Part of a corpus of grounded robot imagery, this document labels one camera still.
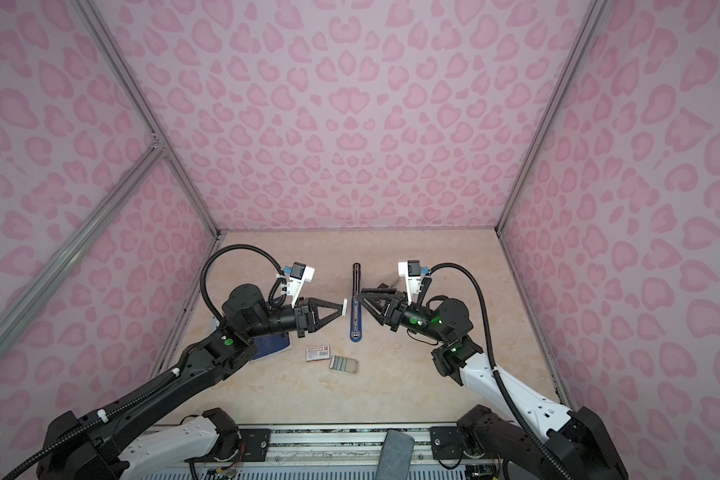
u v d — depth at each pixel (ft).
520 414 1.43
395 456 2.27
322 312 2.06
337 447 2.46
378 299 2.06
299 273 1.99
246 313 1.74
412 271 2.00
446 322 1.75
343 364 2.82
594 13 2.27
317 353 2.89
